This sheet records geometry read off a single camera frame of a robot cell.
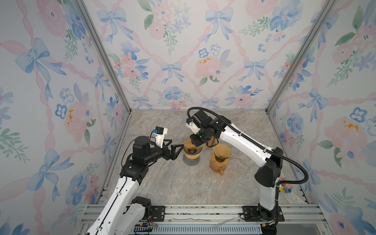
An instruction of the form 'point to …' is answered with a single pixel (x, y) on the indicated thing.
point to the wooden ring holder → (218, 160)
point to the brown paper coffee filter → (222, 151)
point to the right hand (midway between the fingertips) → (193, 140)
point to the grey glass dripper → (192, 153)
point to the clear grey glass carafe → (190, 162)
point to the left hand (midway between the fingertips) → (177, 142)
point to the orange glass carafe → (217, 168)
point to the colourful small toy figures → (285, 187)
